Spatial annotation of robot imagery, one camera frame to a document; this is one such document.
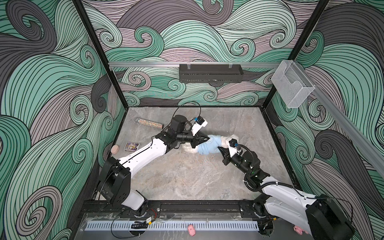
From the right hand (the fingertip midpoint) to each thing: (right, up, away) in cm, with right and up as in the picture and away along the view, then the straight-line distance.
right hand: (219, 145), depth 79 cm
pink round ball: (-64, -5, +13) cm, 66 cm away
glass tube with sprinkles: (-46, +11, +27) cm, 55 cm away
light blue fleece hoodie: (-6, +1, -5) cm, 8 cm away
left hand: (-7, +5, -6) cm, 10 cm away
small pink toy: (-16, -36, -13) cm, 41 cm away
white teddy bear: (-18, 0, -5) cm, 18 cm away
